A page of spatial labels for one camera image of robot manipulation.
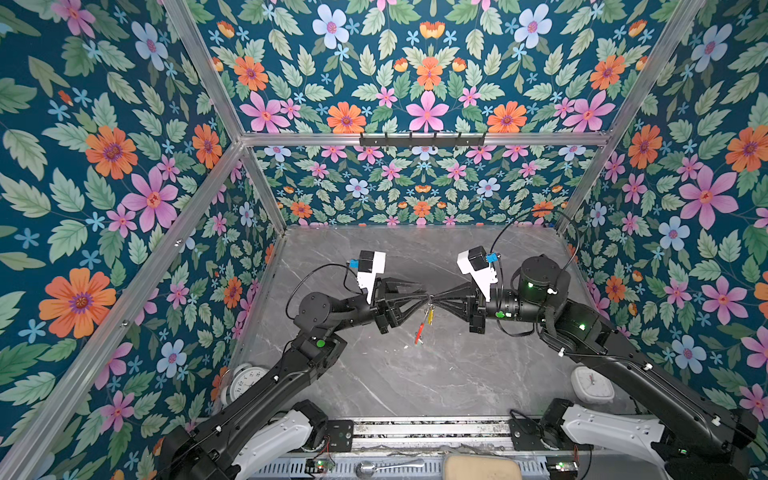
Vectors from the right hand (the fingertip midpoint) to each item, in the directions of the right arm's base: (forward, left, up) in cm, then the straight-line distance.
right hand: (437, 296), depth 55 cm
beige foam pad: (-24, -10, -35) cm, 43 cm away
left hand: (-2, +2, +4) cm, 5 cm away
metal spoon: (-24, +16, -36) cm, 46 cm away
